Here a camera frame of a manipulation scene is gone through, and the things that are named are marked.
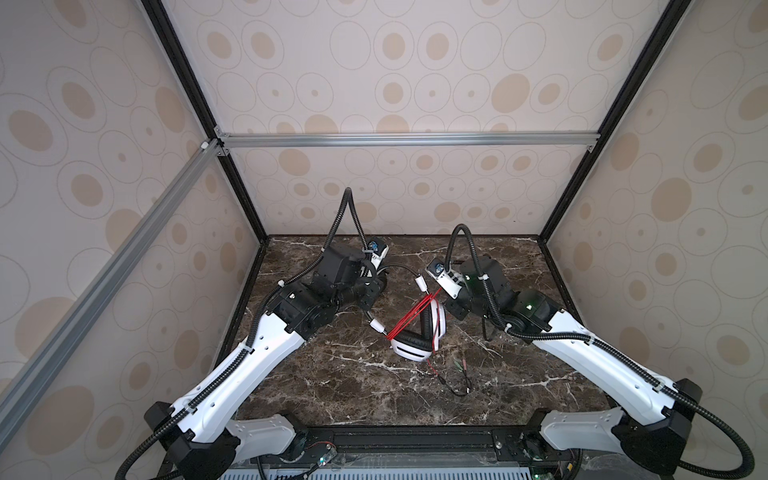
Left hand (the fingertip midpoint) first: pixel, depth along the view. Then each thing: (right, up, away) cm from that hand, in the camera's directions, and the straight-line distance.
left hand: (383, 274), depth 68 cm
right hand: (+16, -2, +6) cm, 17 cm away
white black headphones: (+6, -15, -5) cm, 17 cm away
